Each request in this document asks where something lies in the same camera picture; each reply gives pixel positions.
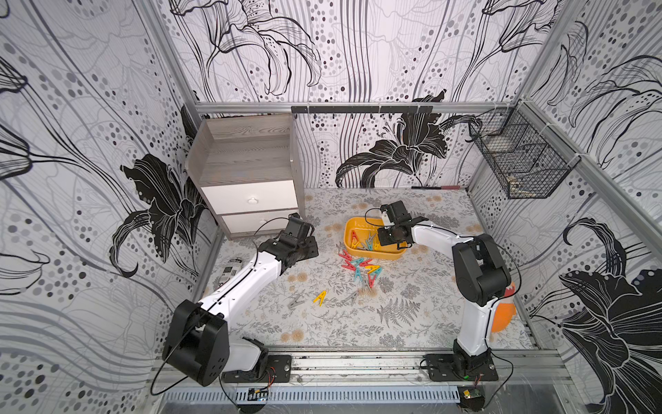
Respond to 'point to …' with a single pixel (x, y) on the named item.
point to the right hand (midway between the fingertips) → (386, 232)
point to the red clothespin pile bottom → (371, 280)
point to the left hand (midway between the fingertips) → (313, 251)
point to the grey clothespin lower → (295, 304)
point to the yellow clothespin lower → (321, 297)
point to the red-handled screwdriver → (446, 187)
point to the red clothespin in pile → (346, 258)
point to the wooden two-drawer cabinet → (245, 165)
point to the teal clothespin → (370, 245)
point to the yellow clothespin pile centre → (372, 268)
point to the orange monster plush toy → (504, 310)
